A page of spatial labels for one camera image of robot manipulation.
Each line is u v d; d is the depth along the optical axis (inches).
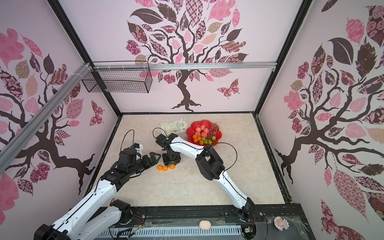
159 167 35.3
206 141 39.5
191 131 41.8
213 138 39.8
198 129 42.0
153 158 28.6
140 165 26.9
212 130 40.7
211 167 23.0
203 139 40.3
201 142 39.5
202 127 42.0
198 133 40.7
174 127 43.5
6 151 19.5
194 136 40.4
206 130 41.7
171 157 31.5
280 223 27.0
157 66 36.3
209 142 39.4
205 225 27.5
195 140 39.5
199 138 40.3
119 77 37.3
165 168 35.1
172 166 35.1
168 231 25.4
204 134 40.7
